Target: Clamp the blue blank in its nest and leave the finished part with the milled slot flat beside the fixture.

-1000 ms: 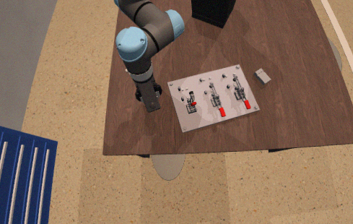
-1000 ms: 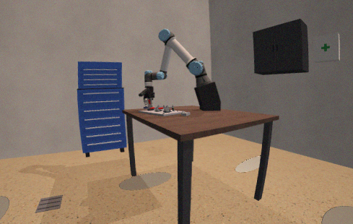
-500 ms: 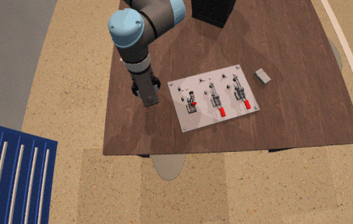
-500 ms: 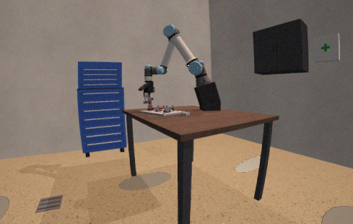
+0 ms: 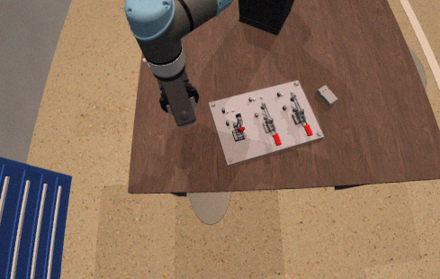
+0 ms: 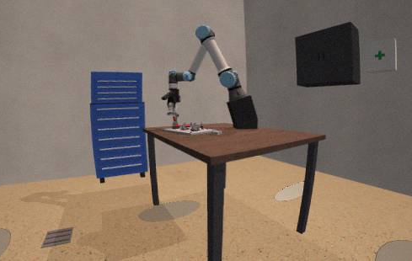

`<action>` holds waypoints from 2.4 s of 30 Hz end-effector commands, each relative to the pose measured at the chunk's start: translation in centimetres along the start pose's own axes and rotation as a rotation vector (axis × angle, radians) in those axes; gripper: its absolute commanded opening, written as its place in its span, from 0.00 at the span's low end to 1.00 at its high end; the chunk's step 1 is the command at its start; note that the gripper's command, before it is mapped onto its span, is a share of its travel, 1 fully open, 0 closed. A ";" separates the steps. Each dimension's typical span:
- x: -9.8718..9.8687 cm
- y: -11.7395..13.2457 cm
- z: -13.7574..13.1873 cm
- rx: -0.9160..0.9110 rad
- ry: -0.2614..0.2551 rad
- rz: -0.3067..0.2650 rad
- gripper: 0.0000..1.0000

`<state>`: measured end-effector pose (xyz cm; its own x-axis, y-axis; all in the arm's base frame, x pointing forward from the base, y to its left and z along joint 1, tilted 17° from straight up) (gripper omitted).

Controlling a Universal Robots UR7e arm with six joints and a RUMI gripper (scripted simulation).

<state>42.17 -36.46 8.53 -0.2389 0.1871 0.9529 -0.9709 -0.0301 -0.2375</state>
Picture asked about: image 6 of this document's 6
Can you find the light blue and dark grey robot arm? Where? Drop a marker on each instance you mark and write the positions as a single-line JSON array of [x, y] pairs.
[[227, 79]]

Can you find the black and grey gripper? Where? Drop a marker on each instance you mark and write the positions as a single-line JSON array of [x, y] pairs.
[[175, 98]]

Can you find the black toggle clamp with red handle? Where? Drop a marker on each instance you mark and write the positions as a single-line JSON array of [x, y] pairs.
[[194, 126]]

